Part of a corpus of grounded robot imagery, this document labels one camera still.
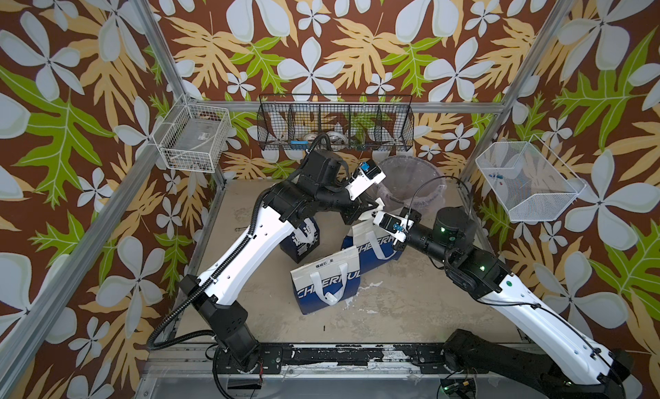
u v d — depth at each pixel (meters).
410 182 0.98
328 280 0.73
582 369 0.38
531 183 0.82
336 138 0.99
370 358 0.75
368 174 0.52
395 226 0.50
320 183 0.48
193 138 0.86
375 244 0.78
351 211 0.56
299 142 0.88
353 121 0.96
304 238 0.86
